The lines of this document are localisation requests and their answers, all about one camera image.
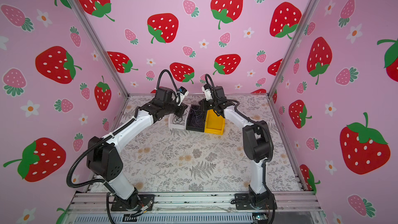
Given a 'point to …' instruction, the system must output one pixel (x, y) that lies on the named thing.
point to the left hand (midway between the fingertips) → (188, 105)
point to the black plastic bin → (189, 126)
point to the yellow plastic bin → (214, 124)
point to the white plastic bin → (178, 126)
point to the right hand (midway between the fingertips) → (196, 103)
